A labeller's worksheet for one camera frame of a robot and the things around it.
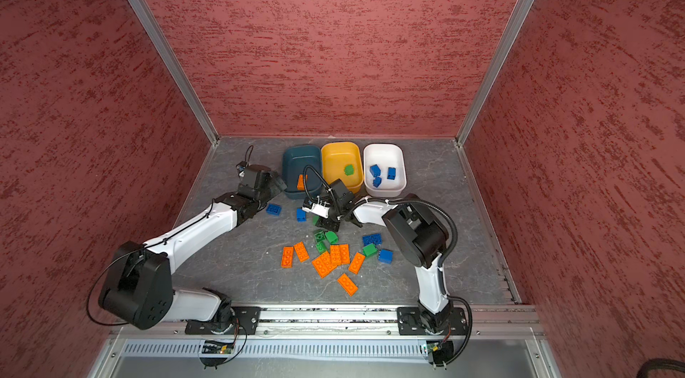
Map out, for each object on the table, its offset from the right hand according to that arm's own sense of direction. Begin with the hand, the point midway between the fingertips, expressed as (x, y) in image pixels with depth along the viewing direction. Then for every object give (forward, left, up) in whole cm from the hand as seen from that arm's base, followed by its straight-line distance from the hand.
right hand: (319, 222), depth 94 cm
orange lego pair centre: (-12, -8, +1) cm, 14 cm away
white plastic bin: (+23, -26, +1) cm, 35 cm away
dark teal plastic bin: (+28, +12, +3) cm, 31 cm away
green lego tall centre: (-10, -1, +2) cm, 10 cm away
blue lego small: (+20, -29, +2) cm, 35 cm away
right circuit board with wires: (-39, -35, -2) cm, 52 cm away
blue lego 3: (-7, -19, 0) cm, 20 cm away
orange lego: (+17, +8, +2) cm, 19 cm away
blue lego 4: (-13, -23, 0) cm, 26 cm away
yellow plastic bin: (+30, -5, +1) cm, 31 cm away
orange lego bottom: (-21, -10, -1) cm, 23 cm away
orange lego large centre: (-15, -2, 0) cm, 15 cm away
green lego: (+24, -11, +1) cm, 26 cm away
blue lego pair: (+21, -22, +1) cm, 31 cm away
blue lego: (+5, +17, +2) cm, 18 cm away
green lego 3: (-11, -17, +2) cm, 21 cm away
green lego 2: (-7, -5, +3) cm, 9 cm away
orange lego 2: (-12, +10, +1) cm, 16 cm away
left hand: (+7, +15, +12) cm, 20 cm away
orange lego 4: (-15, -13, -1) cm, 20 cm away
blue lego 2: (+4, +7, -1) cm, 8 cm away
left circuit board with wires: (-36, +28, -3) cm, 45 cm away
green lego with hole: (-6, -1, +3) cm, 7 cm away
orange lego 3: (-10, +6, 0) cm, 12 cm away
